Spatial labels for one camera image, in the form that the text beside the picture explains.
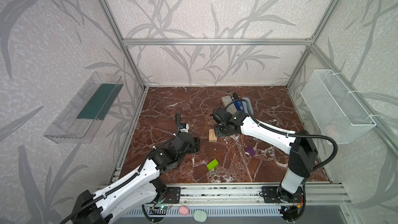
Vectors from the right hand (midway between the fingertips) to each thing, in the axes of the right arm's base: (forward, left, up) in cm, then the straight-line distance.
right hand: (218, 126), depth 85 cm
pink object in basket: (-6, -54, +7) cm, 55 cm away
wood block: (-3, +2, -9) cm, 10 cm away
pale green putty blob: (-39, +9, -9) cm, 41 cm away
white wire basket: (-7, -49, +22) cm, 54 cm away
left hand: (-7, +11, +2) cm, 13 cm away
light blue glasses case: (+21, -20, -10) cm, 31 cm away
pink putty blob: (-37, +16, -8) cm, 42 cm away
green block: (-17, +3, -11) cm, 20 cm away
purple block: (-9, -19, -12) cm, 24 cm away
